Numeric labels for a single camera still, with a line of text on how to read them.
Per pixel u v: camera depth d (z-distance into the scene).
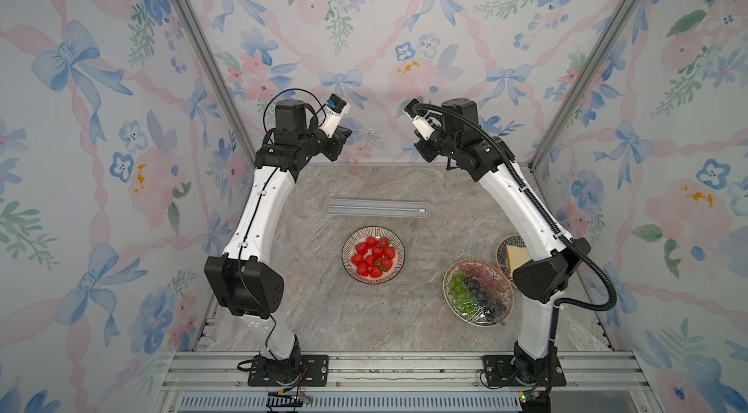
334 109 0.63
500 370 0.74
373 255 0.92
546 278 0.47
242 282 0.46
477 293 0.83
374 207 1.00
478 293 0.83
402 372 0.75
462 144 0.57
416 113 0.61
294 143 0.59
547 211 1.10
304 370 0.73
